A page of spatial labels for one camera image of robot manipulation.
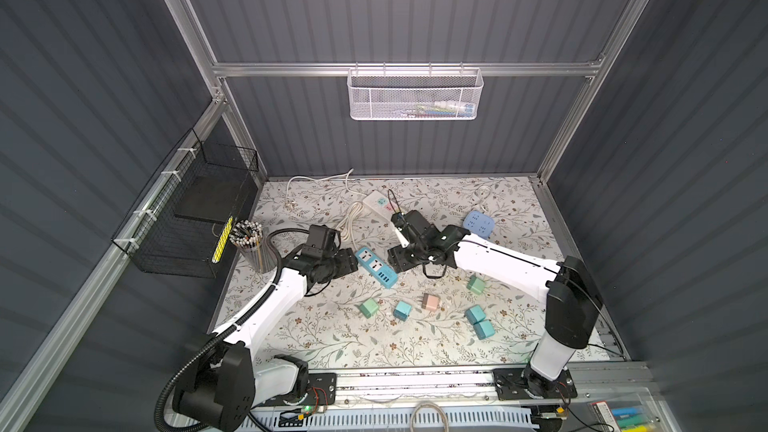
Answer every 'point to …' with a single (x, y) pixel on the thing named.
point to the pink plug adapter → (430, 302)
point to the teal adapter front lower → (484, 329)
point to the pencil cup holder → (249, 237)
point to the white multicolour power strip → (380, 203)
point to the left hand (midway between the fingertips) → (347, 263)
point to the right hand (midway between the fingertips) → (398, 259)
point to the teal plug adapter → (402, 310)
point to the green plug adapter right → (476, 285)
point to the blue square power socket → (479, 224)
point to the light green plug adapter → (369, 307)
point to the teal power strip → (376, 267)
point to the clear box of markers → (625, 409)
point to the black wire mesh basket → (182, 224)
